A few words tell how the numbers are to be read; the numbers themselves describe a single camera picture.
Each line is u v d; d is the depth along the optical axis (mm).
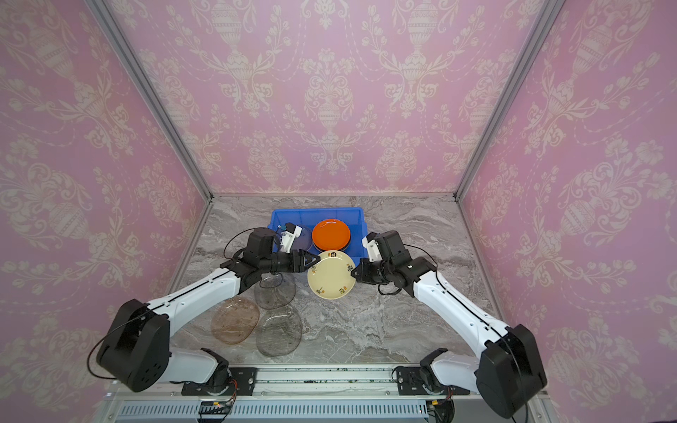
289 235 774
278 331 835
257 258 662
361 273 699
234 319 856
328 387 743
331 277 799
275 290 920
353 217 1097
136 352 418
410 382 729
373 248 748
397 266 612
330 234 1027
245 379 750
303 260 748
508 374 397
